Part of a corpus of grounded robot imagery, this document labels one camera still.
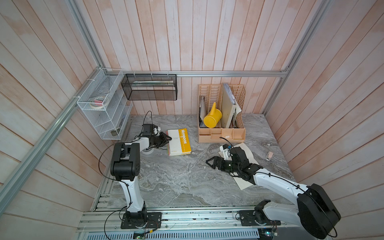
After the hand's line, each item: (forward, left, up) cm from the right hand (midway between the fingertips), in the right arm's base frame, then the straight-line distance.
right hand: (210, 162), depth 84 cm
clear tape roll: (+10, +40, -6) cm, 41 cm away
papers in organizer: (+33, -18, +10) cm, 39 cm away
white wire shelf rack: (+12, +54, +21) cm, 60 cm away
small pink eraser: (+10, -40, -8) cm, 42 cm away
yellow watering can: (+27, -2, +6) cm, 28 cm away
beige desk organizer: (+54, -1, +7) cm, 54 cm away
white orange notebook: (+16, +19, -5) cm, 25 cm away
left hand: (+18, +25, -4) cm, 31 cm away
